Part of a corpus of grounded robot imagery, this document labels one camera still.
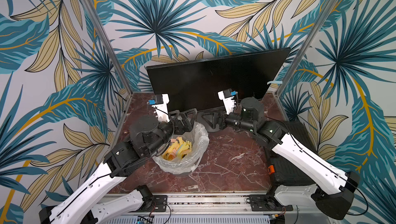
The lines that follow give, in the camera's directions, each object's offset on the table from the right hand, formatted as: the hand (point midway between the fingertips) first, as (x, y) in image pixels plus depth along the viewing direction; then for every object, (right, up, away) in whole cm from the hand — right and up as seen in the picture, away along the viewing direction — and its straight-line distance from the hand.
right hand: (205, 113), depth 63 cm
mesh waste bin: (-9, -21, -2) cm, 23 cm away
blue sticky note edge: (+37, +16, +19) cm, 45 cm away
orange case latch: (+35, -30, +17) cm, 49 cm away
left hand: (-6, 0, -7) cm, 9 cm away
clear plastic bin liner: (-3, -11, +5) cm, 12 cm away
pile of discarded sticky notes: (-14, -20, +23) cm, 34 cm away
